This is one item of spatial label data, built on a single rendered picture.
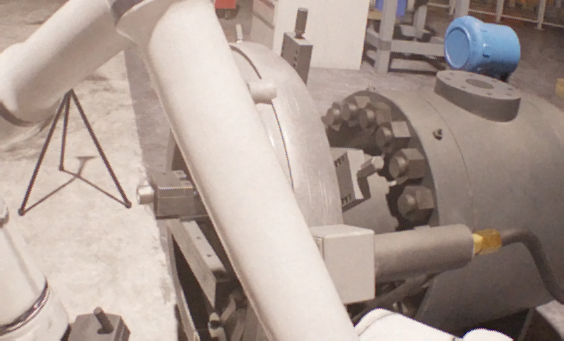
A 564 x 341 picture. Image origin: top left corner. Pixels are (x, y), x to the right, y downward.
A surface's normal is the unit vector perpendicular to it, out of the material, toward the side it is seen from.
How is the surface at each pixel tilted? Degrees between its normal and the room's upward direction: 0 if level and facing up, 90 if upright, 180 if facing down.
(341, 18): 90
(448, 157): 38
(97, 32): 115
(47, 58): 100
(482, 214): 63
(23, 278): 70
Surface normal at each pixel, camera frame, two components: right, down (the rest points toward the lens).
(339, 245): 0.39, 0.00
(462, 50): -0.92, 0.04
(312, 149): 0.33, -0.44
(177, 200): 0.38, 0.34
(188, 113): -0.37, 0.16
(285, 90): 0.25, -0.69
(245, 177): 0.13, -0.05
